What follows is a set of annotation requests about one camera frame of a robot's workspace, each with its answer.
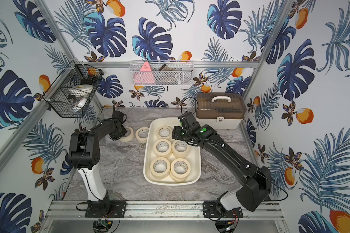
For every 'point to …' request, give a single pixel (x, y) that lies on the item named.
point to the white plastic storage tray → (194, 157)
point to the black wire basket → (76, 73)
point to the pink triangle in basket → (145, 75)
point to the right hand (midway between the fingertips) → (176, 132)
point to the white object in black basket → (78, 95)
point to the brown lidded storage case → (220, 110)
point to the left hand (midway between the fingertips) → (120, 132)
